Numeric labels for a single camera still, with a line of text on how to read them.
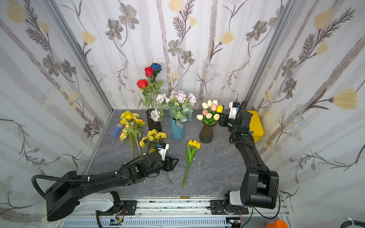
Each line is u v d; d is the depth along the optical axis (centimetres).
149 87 86
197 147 96
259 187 43
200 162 91
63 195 41
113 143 101
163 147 72
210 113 76
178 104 82
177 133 96
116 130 104
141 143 93
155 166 63
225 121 73
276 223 61
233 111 73
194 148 95
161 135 98
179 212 74
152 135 96
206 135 94
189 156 91
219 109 80
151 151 90
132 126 101
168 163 70
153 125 97
